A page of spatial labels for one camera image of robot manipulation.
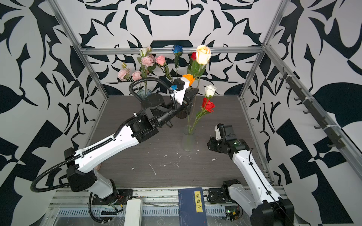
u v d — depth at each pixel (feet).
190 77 2.31
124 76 2.79
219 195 2.44
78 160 1.34
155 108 1.37
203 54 1.39
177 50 2.79
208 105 2.31
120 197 2.33
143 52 2.85
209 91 2.13
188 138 2.79
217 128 2.49
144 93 3.17
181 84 1.48
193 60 2.77
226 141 1.98
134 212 2.19
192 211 2.30
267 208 1.30
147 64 2.78
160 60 2.67
